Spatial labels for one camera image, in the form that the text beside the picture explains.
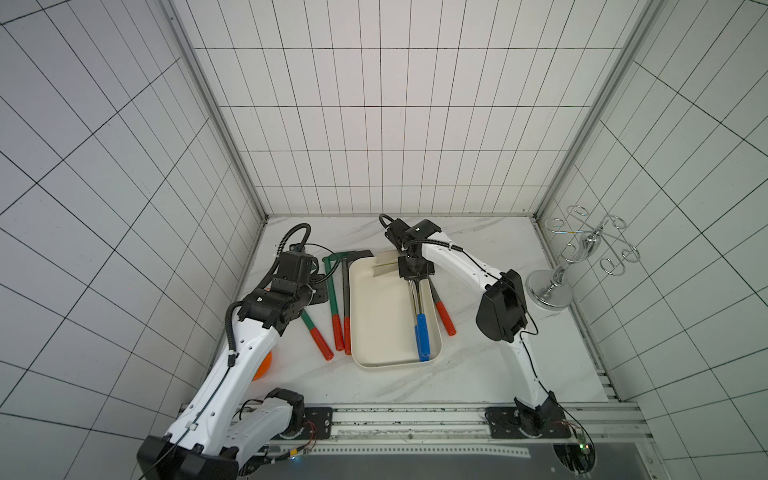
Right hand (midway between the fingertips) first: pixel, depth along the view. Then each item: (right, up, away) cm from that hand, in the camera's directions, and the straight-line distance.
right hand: (414, 270), depth 93 cm
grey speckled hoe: (+8, -12, 0) cm, 15 cm away
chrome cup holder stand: (+45, -6, +2) cm, 45 cm away
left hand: (-28, -4, -17) cm, 33 cm away
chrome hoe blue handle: (+4, -11, -1) cm, 12 cm away
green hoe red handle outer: (-30, -19, -6) cm, 36 cm away
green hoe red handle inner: (-23, -19, -6) cm, 30 cm away
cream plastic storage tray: (-10, -18, -1) cm, 20 cm away
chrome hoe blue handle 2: (+1, -14, -14) cm, 20 cm away
